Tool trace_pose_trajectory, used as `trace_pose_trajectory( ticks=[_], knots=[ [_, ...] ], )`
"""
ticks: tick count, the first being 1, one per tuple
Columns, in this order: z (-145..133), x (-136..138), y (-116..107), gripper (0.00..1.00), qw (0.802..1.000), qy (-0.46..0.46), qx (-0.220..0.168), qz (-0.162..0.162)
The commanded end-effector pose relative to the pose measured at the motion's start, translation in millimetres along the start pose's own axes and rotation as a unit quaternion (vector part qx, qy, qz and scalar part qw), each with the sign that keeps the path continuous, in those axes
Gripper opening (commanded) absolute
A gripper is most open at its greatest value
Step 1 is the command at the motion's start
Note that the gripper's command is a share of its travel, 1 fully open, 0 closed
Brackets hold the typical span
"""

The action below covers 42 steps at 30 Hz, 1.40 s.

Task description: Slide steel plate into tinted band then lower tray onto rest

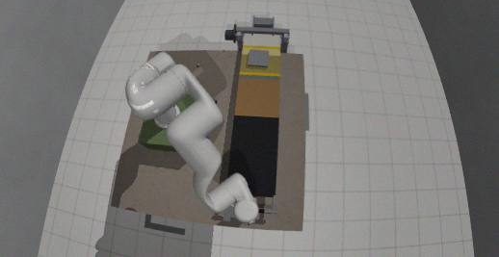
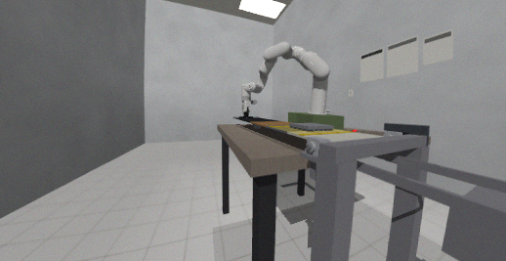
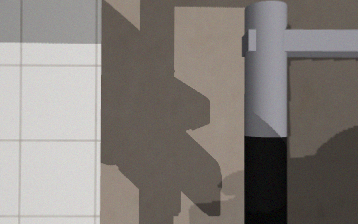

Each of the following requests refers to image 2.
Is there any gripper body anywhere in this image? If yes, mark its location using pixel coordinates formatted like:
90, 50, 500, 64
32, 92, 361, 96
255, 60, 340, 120
241, 100, 250, 112

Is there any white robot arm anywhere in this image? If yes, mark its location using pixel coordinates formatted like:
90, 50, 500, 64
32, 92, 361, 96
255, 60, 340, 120
241, 42, 330, 115

